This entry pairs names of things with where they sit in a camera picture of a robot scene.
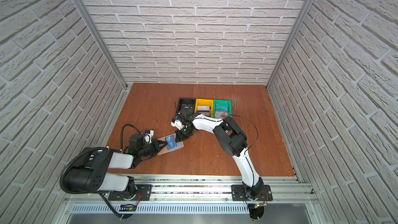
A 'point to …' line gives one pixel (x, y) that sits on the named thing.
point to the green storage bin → (223, 103)
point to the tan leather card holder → (165, 151)
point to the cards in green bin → (221, 112)
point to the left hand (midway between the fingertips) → (168, 141)
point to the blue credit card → (171, 142)
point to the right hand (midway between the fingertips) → (177, 140)
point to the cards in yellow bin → (204, 110)
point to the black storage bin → (186, 106)
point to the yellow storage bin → (204, 102)
